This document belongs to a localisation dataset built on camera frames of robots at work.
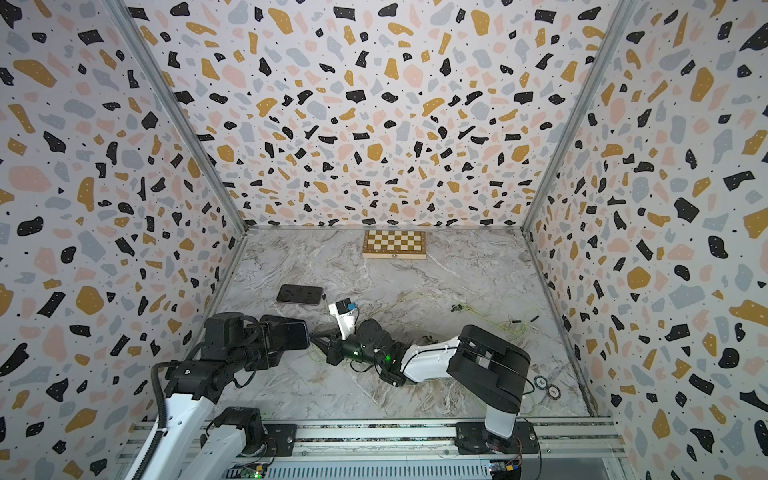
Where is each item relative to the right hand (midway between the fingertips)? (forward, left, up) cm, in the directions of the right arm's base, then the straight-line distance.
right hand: (312, 342), depth 73 cm
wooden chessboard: (+46, -18, -14) cm, 51 cm away
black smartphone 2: (+7, +12, -9) cm, 17 cm away
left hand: (+4, +7, -1) cm, 9 cm away
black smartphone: (+18, +9, -6) cm, 21 cm away
